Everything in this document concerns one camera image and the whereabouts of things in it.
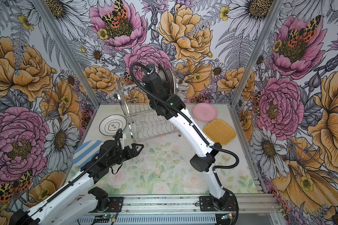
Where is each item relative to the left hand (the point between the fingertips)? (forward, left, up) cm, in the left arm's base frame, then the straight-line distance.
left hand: (139, 152), depth 80 cm
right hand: (+20, -12, +31) cm, 39 cm away
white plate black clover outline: (+29, +28, -13) cm, 42 cm away
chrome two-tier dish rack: (+26, +1, -8) cm, 28 cm away
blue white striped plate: (+8, +38, -13) cm, 41 cm away
